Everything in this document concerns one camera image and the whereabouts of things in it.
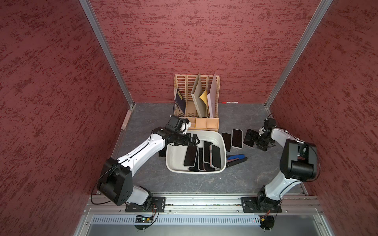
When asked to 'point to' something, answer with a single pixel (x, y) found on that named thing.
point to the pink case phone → (190, 156)
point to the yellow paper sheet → (204, 97)
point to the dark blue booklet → (180, 101)
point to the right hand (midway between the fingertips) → (251, 143)
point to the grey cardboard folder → (196, 94)
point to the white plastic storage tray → (175, 154)
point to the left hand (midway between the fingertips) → (192, 144)
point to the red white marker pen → (229, 102)
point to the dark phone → (249, 138)
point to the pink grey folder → (212, 98)
